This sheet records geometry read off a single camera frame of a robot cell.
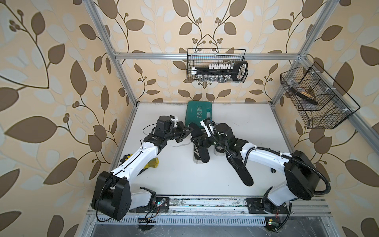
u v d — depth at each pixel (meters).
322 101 0.73
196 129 0.80
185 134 0.72
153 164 0.87
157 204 0.73
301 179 0.43
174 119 0.78
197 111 1.08
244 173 0.85
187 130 0.78
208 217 0.71
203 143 0.72
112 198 0.41
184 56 0.91
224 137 0.64
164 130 0.63
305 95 0.75
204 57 0.91
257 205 0.73
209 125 0.71
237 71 0.84
